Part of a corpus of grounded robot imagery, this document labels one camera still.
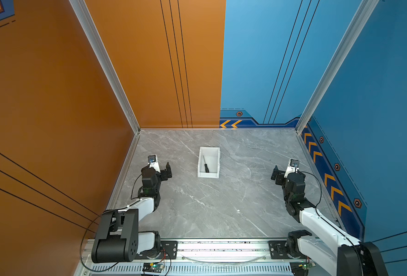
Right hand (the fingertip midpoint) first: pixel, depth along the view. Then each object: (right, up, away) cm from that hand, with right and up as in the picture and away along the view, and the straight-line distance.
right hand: (286, 167), depth 85 cm
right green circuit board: (-1, -40, -15) cm, 42 cm away
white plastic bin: (-39, +1, +18) cm, 43 cm away
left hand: (-65, +3, +5) cm, 65 cm away
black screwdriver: (-40, -3, +13) cm, 42 cm away
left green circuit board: (-62, -39, -15) cm, 75 cm away
